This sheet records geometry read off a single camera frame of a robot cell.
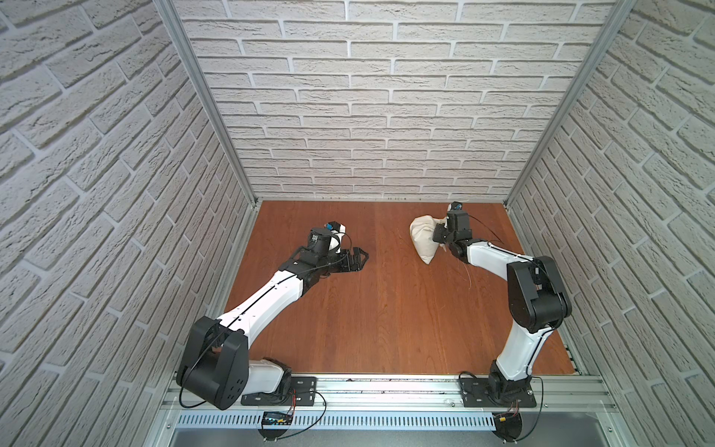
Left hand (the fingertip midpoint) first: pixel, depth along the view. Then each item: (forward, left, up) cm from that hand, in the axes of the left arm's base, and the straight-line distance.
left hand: (355, 249), depth 84 cm
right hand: (+15, -27, -7) cm, 32 cm away
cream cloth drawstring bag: (+13, -24, -6) cm, 28 cm away
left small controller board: (-41, +20, -19) cm, 50 cm away
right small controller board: (-44, -40, -15) cm, 61 cm away
